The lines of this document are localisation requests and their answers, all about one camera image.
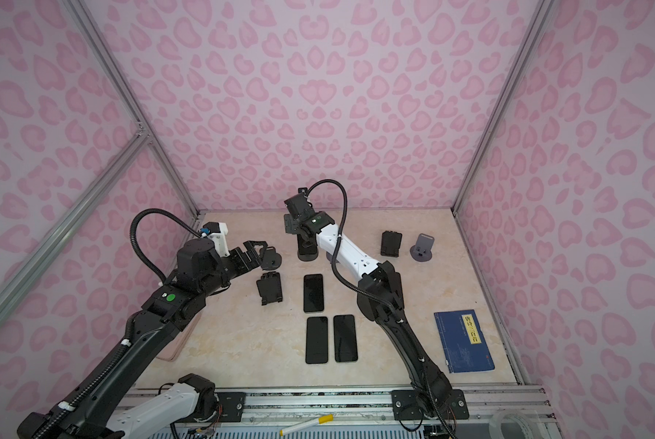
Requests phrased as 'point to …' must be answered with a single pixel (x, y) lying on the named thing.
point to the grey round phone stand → (422, 251)
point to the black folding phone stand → (391, 243)
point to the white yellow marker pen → (306, 424)
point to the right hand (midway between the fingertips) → (304, 215)
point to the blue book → (464, 345)
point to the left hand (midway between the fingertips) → (257, 244)
